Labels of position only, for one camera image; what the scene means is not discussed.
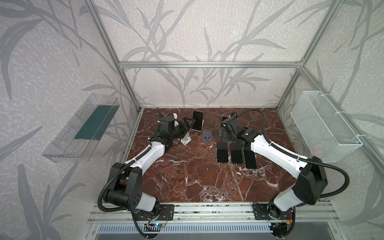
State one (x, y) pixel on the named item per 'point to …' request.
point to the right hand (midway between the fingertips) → (227, 127)
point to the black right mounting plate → (261, 213)
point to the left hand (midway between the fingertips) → (195, 119)
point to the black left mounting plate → (161, 212)
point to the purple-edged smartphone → (198, 117)
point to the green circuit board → (159, 225)
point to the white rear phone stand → (202, 123)
